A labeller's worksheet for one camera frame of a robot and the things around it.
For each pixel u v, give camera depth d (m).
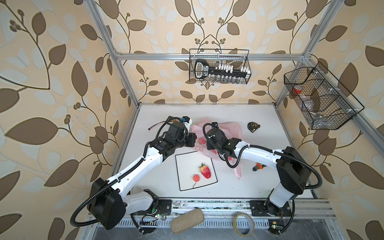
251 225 0.67
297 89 0.88
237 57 0.91
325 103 0.73
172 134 0.59
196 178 0.81
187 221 0.68
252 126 1.05
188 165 0.90
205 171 0.82
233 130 0.90
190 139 0.69
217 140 0.66
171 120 1.08
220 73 0.85
